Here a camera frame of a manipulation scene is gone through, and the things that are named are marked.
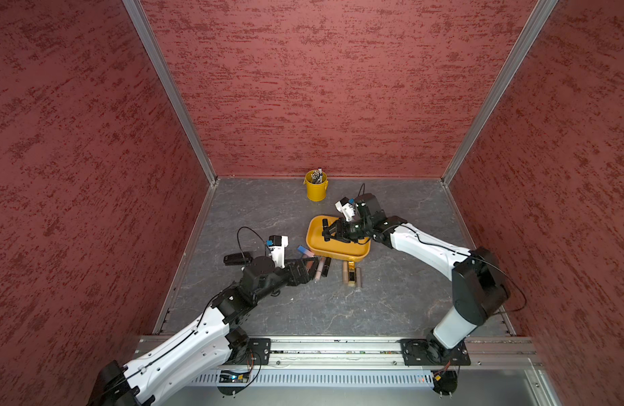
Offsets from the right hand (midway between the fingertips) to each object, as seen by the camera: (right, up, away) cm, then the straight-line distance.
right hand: (325, 238), depth 83 cm
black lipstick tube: (+1, -12, +9) cm, 15 cm away
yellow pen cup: (-3, +17, +27) cm, 32 cm away
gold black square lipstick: (+10, -13, +7) cm, 18 cm away
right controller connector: (+35, -40, -11) cm, 54 cm away
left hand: (-5, -7, -8) cm, 12 cm away
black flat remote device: (-33, -10, +12) cm, 37 cm away
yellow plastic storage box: (+4, -6, +11) cm, 13 cm away
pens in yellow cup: (-3, +23, +17) cm, 29 cm away
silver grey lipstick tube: (+12, -15, +6) cm, 21 cm away
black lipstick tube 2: (0, +2, 0) cm, 2 cm away
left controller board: (-29, -39, -11) cm, 50 cm away
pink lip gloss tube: (-2, -13, +7) cm, 15 cm away
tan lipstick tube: (+7, -14, +7) cm, 17 cm away
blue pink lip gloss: (-8, -7, +12) cm, 16 cm away
